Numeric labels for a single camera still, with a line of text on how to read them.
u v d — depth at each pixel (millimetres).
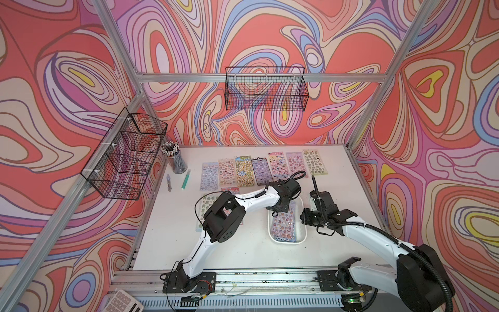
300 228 847
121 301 687
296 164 1111
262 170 1083
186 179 1046
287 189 729
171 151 937
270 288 729
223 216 555
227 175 1052
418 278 406
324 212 662
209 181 1044
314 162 1118
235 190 1004
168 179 1044
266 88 962
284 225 865
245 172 1076
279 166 1111
